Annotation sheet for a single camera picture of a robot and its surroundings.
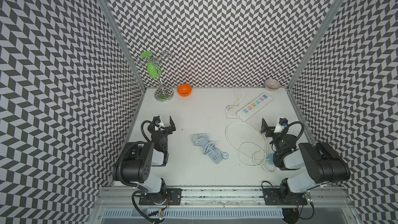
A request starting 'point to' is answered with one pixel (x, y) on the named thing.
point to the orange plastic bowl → (184, 89)
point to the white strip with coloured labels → (249, 111)
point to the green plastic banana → (153, 70)
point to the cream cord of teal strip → (251, 144)
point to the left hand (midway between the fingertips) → (163, 118)
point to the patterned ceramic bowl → (272, 84)
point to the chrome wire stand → (162, 93)
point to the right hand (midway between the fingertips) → (270, 120)
